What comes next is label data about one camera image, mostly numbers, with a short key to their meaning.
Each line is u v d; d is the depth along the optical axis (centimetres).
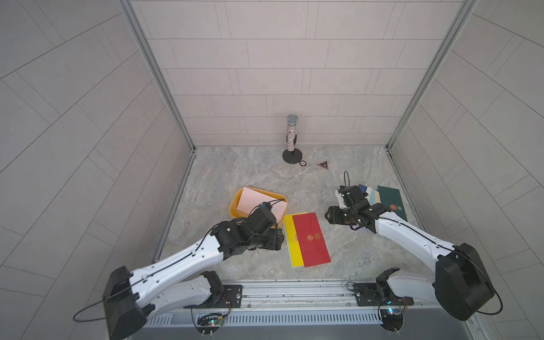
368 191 98
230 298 71
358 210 65
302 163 110
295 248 81
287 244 83
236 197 91
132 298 38
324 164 109
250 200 92
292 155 112
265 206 67
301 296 72
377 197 96
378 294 65
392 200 96
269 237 63
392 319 69
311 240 84
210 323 65
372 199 96
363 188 100
